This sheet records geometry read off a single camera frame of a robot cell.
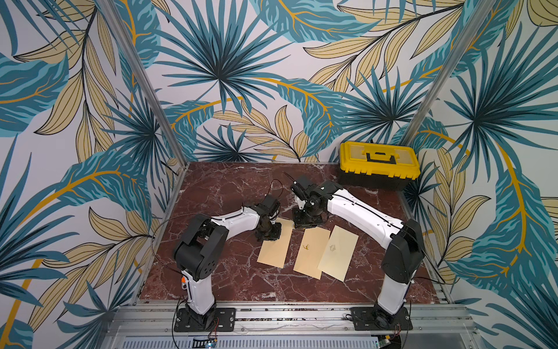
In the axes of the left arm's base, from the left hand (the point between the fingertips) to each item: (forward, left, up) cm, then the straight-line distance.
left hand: (276, 239), depth 91 cm
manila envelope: (-5, +1, -2) cm, 5 cm away
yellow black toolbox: (+30, -45, +15) cm, 56 cm away
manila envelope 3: (-5, -26, 0) cm, 26 cm away
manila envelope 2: (-2, -15, 0) cm, 15 cm away
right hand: (0, -8, +12) cm, 14 cm away
